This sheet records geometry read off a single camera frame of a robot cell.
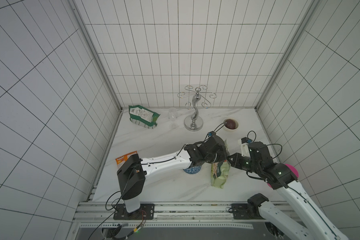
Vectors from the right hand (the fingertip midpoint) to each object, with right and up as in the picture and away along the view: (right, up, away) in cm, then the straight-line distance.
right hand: (221, 158), depth 73 cm
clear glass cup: (-26, +23, +25) cm, 43 cm away
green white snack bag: (-47, +21, +28) cm, 59 cm away
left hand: (+2, 0, 0) cm, 2 cm away
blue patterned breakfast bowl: (-13, -10, +13) cm, 21 cm away
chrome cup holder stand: (-10, +17, +37) cm, 42 cm away
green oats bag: (-1, -6, -2) cm, 6 cm away
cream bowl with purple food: (+15, +15, +29) cm, 36 cm away
